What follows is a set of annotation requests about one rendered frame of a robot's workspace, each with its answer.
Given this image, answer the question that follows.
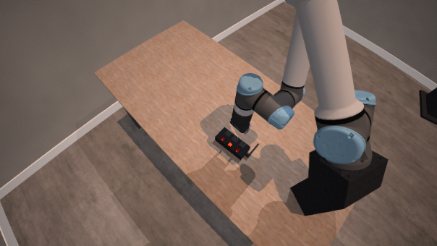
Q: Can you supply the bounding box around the black power strip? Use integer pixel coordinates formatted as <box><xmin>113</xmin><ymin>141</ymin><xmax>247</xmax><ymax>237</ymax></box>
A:
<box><xmin>215</xmin><ymin>127</ymin><xmax>259</xmax><ymax>160</ymax></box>

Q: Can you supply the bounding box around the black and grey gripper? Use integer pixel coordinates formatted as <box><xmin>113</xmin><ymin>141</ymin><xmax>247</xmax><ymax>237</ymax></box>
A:
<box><xmin>230</xmin><ymin>101</ymin><xmax>254</xmax><ymax>135</ymax></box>

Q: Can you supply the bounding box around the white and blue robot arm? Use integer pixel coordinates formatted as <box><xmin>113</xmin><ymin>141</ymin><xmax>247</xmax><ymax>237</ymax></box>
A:
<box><xmin>235</xmin><ymin>0</ymin><xmax>376</xmax><ymax>171</ymax></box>

